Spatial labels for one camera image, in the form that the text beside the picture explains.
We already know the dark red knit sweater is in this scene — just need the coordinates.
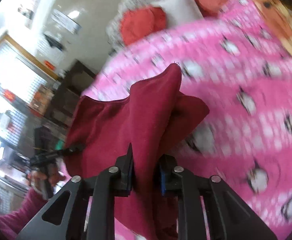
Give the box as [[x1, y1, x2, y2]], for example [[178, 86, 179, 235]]
[[64, 64, 209, 239]]

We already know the person's left hand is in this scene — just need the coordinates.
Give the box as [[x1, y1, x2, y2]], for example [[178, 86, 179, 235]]
[[27, 166, 66, 194]]

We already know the dark wooden desk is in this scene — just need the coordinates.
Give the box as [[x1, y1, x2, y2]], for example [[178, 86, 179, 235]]
[[44, 60, 96, 128]]

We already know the pink penguin blanket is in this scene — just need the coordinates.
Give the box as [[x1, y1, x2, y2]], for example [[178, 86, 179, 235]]
[[82, 0, 292, 239]]

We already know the window with blinds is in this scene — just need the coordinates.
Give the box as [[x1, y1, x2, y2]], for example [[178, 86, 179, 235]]
[[0, 38, 54, 156]]

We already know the left red heart pillow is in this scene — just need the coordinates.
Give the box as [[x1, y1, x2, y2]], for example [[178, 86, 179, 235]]
[[119, 6, 166, 46]]

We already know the floral grey headboard cushion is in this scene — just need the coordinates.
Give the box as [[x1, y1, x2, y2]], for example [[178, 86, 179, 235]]
[[106, 0, 212, 53]]

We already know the white square pillow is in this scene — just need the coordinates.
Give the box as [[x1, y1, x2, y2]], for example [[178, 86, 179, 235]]
[[151, 0, 203, 29]]

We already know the orange cartoon blanket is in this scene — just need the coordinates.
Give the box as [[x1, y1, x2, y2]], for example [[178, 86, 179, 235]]
[[253, 0, 292, 56]]

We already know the red paper wall decoration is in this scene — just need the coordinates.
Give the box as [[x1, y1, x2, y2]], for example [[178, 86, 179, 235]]
[[44, 60, 56, 71]]

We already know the dark cloth hanging on wall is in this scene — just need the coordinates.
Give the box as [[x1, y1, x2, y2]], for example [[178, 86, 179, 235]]
[[43, 34, 64, 51]]

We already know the wall calendar poster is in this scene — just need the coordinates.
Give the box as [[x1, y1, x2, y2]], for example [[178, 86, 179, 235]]
[[51, 9, 81, 34]]

